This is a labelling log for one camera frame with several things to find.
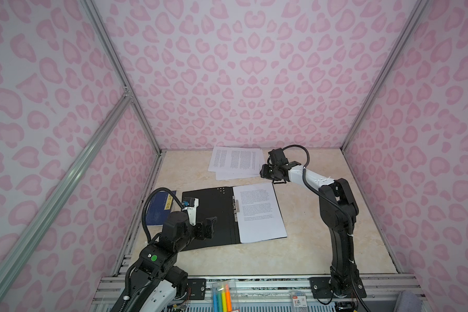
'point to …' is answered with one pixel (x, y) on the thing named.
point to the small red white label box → (299, 301)
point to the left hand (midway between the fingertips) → (207, 215)
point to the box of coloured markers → (221, 295)
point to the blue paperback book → (158, 208)
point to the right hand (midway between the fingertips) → (264, 170)
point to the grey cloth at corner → (408, 301)
